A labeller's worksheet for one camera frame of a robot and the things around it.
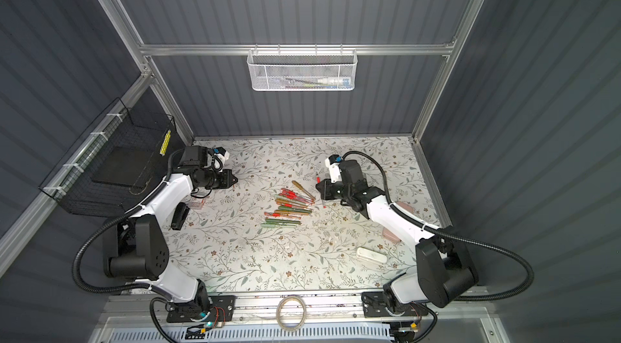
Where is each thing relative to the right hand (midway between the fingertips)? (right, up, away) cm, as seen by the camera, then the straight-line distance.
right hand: (322, 185), depth 84 cm
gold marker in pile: (-12, -8, +12) cm, 19 cm away
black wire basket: (-64, +10, -8) cm, 65 cm away
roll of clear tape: (-13, -37, -12) cm, 41 cm away
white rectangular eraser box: (+17, -24, -4) cm, 29 cm away
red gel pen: (+1, -4, -10) cm, 11 cm away
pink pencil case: (+24, -18, +2) cm, 30 cm away
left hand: (-32, +1, +6) cm, 33 cm away
